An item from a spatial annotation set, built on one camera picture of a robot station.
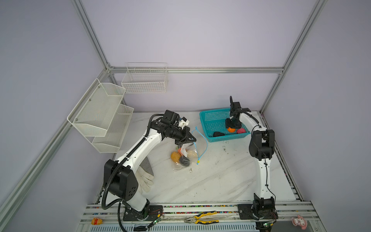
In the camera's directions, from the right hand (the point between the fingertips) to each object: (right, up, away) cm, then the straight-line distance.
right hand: (229, 125), depth 106 cm
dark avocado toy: (-10, -6, -4) cm, 12 cm away
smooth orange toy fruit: (0, -4, -5) cm, 6 cm away
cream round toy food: (-28, -18, -21) cm, 40 cm away
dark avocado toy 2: (-33, -21, -22) cm, 45 cm away
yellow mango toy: (-39, -20, -17) cm, 47 cm away
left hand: (-27, -8, -32) cm, 42 cm away
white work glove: (-57, -33, -22) cm, 69 cm away
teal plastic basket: (-12, +2, -4) cm, 13 cm away
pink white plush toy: (+24, -47, -37) cm, 64 cm away
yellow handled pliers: (-27, -47, -35) cm, 65 cm away
